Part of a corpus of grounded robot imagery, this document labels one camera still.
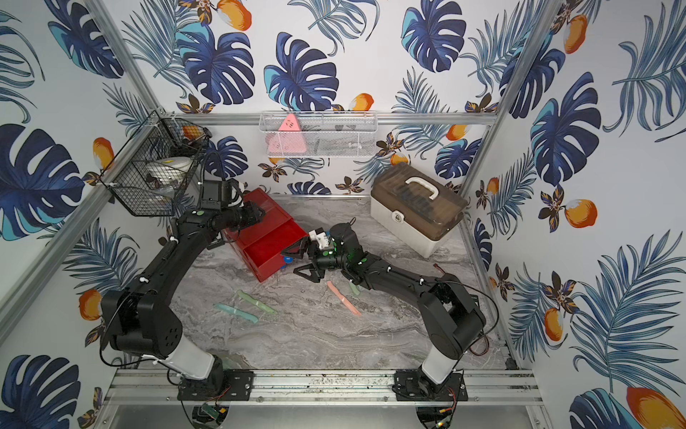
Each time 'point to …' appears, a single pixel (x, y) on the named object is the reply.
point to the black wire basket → (150, 171)
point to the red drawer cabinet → (260, 242)
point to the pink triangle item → (288, 138)
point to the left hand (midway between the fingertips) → (259, 208)
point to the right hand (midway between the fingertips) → (287, 260)
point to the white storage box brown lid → (416, 208)
